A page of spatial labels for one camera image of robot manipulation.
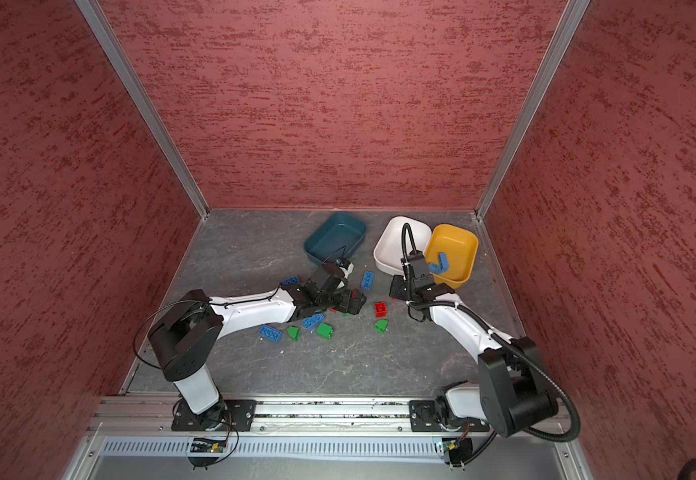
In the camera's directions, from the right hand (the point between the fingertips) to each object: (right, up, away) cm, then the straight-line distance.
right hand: (394, 291), depth 89 cm
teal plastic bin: (-19, +16, +22) cm, 34 cm away
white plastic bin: (+1, +12, +21) cm, 24 cm away
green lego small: (-4, -10, -1) cm, 11 cm away
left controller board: (-49, -36, -17) cm, 63 cm away
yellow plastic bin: (+28, +14, +21) cm, 38 cm away
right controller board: (+13, -36, -18) cm, 42 cm away
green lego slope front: (-30, -12, -3) cm, 32 cm away
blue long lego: (-38, -13, -1) cm, 40 cm away
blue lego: (-7, +2, +11) cm, 13 cm away
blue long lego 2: (-34, +2, +9) cm, 35 cm away
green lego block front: (-21, -12, -2) cm, 24 cm away
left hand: (-13, -3, 0) cm, 13 cm away
